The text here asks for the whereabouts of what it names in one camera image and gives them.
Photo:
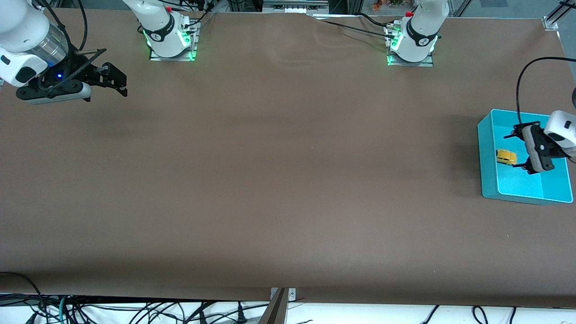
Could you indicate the aluminium frame profile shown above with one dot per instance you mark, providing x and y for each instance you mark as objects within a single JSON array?
[{"x": 562, "y": 14}]

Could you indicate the grey camera stand pole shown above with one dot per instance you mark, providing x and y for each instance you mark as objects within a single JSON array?
[{"x": 274, "y": 312}]

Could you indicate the metal table corner bracket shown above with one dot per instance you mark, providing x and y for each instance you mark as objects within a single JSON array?
[{"x": 550, "y": 23}]

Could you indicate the teal plastic bin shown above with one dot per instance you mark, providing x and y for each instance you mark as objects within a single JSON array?
[{"x": 517, "y": 184}]

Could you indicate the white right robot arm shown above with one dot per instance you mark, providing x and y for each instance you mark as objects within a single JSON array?
[{"x": 13, "y": 22}]

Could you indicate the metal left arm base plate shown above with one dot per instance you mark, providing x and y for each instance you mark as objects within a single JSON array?
[{"x": 416, "y": 64}]

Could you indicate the metal table edge clamp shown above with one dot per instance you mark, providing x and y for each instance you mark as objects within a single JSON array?
[{"x": 292, "y": 294}]

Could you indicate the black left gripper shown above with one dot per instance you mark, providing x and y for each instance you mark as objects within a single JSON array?
[{"x": 525, "y": 133}]

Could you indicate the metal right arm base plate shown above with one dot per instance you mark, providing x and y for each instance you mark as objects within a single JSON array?
[{"x": 157, "y": 57}]

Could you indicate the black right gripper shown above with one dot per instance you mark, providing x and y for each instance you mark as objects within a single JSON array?
[{"x": 87, "y": 73}]

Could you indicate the white power strip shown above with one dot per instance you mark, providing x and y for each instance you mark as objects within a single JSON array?
[{"x": 292, "y": 6}]

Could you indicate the yellow beetle toy car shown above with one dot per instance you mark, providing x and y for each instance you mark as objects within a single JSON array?
[{"x": 506, "y": 157}]

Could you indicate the black power plug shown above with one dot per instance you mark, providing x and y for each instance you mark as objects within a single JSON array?
[{"x": 240, "y": 313}]

